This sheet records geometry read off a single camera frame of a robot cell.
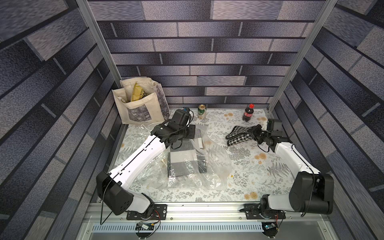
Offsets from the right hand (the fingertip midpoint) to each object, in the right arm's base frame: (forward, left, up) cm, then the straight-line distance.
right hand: (247, 127), depth 88 cm
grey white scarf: (-17, +38, -9) cm, 43 cm away
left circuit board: (-49, +57, -17) cm, 77 cm away
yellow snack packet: (+22, +70, +8) cm, 74 cm away
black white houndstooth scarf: (-2, +5, -5) cm, 7 cm away
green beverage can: (+20, +27, -7) cm, 34 cm away
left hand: (-9, +32, +10) cm, 34 cm away
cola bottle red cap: (+19, -7, -8) cm, 22 cm away
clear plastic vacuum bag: (-17, +17, -17) cm, 29 cm away
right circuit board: (-48, -6, -20) cm, 53 cm away
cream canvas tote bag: (+12, +65, +11) cm, 67 cm away
